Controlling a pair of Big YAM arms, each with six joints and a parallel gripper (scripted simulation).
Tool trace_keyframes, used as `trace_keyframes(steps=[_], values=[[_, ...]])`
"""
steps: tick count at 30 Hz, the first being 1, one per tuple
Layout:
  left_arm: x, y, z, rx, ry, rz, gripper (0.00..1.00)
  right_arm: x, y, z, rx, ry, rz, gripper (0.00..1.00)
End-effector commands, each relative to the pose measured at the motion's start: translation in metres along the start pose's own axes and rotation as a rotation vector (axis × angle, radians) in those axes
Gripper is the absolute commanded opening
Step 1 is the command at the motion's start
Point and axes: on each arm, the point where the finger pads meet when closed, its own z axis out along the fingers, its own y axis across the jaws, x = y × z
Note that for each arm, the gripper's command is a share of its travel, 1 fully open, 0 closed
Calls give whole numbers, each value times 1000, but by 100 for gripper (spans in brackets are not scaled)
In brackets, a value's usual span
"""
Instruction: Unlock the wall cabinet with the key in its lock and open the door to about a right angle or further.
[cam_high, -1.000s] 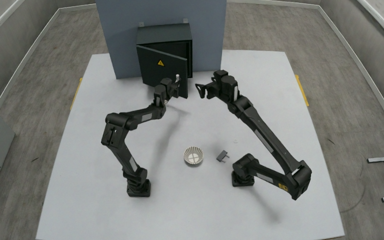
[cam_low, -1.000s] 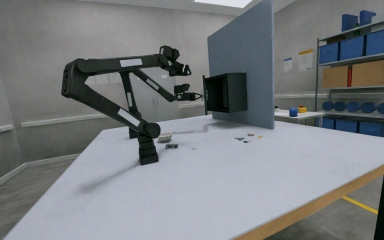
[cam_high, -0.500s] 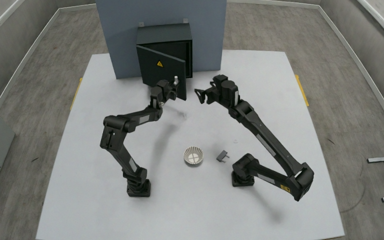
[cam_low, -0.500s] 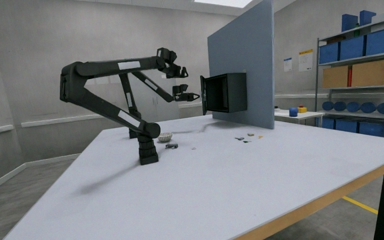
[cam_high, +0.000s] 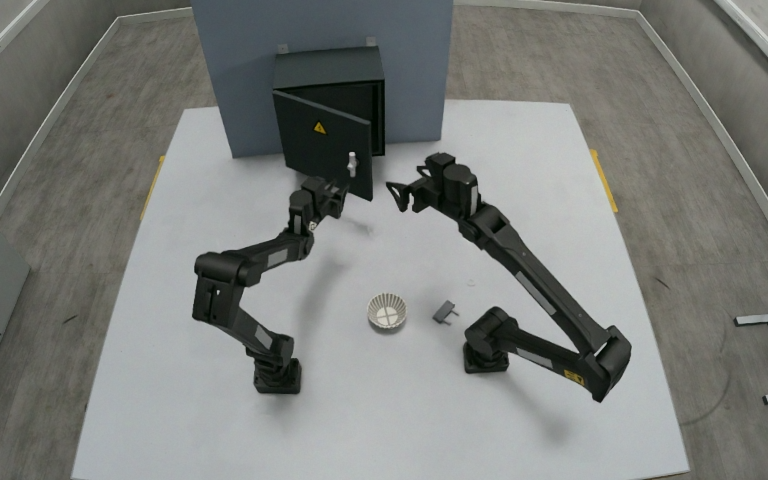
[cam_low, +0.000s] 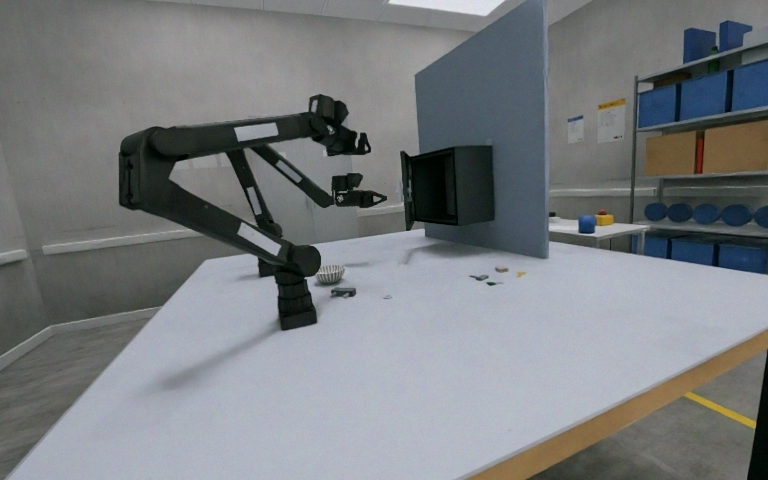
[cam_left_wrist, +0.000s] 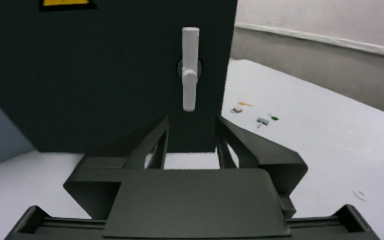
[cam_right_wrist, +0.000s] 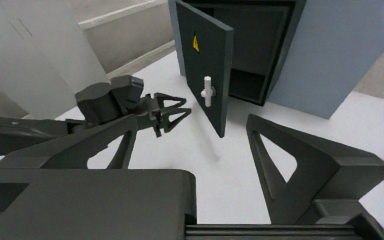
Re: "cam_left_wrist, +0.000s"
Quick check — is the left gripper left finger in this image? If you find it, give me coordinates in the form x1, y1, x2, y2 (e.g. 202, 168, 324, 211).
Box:
75, 115, 169, 169

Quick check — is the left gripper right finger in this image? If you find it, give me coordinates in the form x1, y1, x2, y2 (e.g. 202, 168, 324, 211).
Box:
214, 114, 309, 196

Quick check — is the grey wall panel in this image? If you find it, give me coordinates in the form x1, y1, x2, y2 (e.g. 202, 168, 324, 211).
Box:
0, 106, 37, 161

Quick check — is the black wall cabinet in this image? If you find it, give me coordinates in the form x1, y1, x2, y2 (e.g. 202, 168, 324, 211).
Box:
0, 0, 237, 152

